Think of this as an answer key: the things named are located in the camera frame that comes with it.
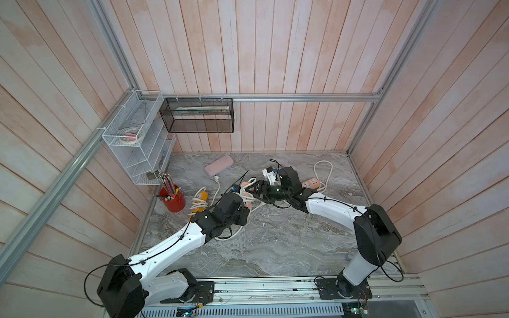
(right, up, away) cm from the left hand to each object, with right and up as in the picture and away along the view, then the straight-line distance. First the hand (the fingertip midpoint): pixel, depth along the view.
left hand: (243, 212), depth 80 cm
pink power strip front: (+3, +10, -2) cm, 10 cm away
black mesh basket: (-25, +47, +23) cm, 58 cm away
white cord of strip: (+43, +9, +23) cm, 50 cm away
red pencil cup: (-32, +3, +10) cm, 33 cm away
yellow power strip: (-20, +5, +15) cm, 25 cm away
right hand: (+2, +8, +1) cm, 9 cm away
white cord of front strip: (+4, +13, +1) cm, 14 cm away
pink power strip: (+36, +11, +21) cm, 43 cm away
